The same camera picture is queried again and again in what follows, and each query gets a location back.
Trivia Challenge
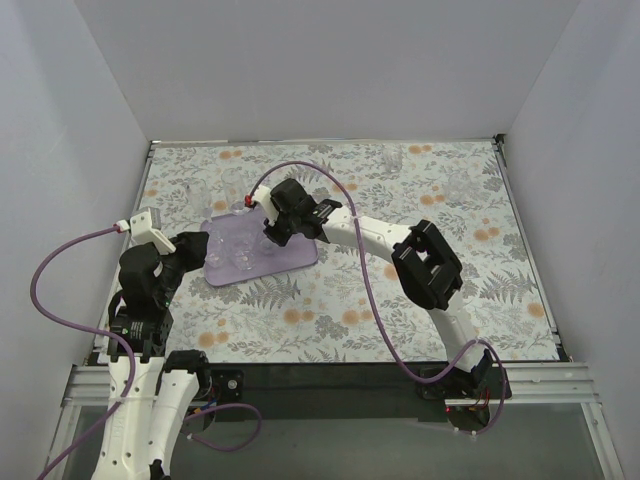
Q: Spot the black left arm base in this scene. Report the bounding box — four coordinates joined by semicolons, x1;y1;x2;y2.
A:
204;369;245;404

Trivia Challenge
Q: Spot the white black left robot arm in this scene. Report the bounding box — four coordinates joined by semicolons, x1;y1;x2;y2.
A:
93;232;211;479

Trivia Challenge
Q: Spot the clear stemmed wine glass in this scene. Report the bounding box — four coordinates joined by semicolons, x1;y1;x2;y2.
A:
185;179;213;220

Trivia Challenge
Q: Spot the tall clear flute glass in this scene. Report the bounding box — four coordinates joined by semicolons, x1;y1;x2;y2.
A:
221;168;249;216

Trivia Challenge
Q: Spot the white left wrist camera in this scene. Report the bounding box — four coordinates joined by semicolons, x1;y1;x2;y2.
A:
129;207;176;255

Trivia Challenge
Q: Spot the aluminium table frame rail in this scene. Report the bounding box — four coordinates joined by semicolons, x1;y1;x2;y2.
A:
45;140;161;479

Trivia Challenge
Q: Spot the purple rectangular tray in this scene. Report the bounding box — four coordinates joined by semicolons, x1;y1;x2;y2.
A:
200;208;319;287

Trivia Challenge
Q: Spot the clear faceted tumbler glass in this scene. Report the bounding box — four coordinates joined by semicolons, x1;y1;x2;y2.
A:
229;239;256;271

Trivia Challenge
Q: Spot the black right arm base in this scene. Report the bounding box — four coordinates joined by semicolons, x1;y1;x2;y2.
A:
416;366;503;407

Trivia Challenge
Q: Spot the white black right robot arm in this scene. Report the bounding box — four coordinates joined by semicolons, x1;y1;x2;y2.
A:
245;179;493;393

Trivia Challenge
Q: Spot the clear back tumbler glass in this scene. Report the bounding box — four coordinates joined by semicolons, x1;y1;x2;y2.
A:
382;144;403;174

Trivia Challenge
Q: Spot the tall clear drinking glass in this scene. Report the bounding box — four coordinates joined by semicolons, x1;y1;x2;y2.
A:
256;232;279;257

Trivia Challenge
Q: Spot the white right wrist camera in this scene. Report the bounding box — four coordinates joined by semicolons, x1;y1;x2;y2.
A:
249;185;279;226

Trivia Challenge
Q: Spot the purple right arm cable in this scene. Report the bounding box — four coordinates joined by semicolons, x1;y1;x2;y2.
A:
245;162;505;437

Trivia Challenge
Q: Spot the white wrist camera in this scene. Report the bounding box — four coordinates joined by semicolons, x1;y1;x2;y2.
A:
129;207;176;255
249;185;279;226

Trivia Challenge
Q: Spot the small clear shot glass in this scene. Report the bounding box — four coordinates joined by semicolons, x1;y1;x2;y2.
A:
205;229;227;268

